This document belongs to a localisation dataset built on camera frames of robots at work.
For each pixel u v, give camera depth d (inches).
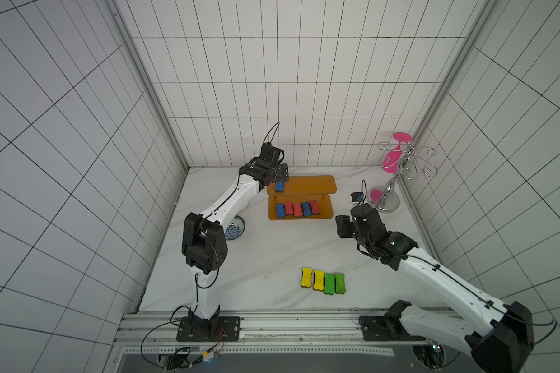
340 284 31.8
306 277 32.6
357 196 26.7
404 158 33.7
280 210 39.6
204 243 19.4
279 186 36.2
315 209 39.5
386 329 25.9
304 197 43.1
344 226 27.2
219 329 28.1
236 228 37.5
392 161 33.1
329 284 31.9
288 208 39.7
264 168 26.4
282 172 32.6
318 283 31.8
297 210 39.5
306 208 39.6
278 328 29.3
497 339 14.5
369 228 21.8
